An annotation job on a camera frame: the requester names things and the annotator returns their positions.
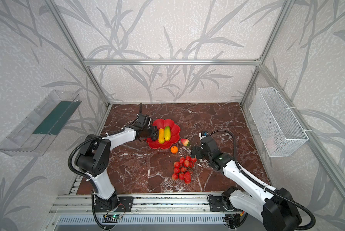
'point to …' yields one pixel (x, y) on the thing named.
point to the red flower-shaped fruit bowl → (175, 131)
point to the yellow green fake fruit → (167, 133)
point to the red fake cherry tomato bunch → (182, 169)
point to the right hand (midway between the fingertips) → (198, 143)
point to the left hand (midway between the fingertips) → (157, 127)
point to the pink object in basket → (270, 143)
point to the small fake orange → (174, 149)
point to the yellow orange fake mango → (161, 138)
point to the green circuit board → (111, 218)
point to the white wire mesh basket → (280, 129)
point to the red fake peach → (185, 142)
